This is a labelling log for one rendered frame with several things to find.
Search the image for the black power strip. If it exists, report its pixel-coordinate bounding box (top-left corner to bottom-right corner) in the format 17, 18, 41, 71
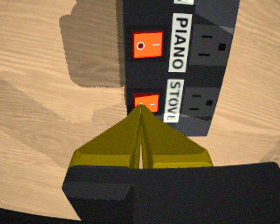
123, 0, 240, 137

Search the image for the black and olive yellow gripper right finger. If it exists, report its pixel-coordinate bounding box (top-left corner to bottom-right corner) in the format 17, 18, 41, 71
141, 105, 214, 169

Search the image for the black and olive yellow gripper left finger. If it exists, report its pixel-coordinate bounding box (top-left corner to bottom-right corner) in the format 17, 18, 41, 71
68, 105, 141, 169

